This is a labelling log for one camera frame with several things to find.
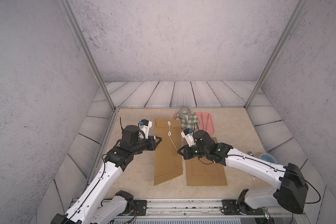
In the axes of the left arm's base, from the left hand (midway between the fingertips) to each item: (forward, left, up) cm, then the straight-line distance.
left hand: (163, 139), depth 71 cm
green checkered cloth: (+30, -18, -24) cm, 42 cm away
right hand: (-3, -8, -7) cm, 11 cm away
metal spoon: (+3, -55, -23) cm, 60 cm away
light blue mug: (-2, -62, -19) cm, 65 cm away
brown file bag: (-7, -23, -26) cm, 35 cm away
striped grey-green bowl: (+38, -15, -21) cm, 46 cm away
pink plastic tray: (+31, -32, -25) cm, 51 cm away
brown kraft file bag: (-6, -2, -15) cm, 16 cm away
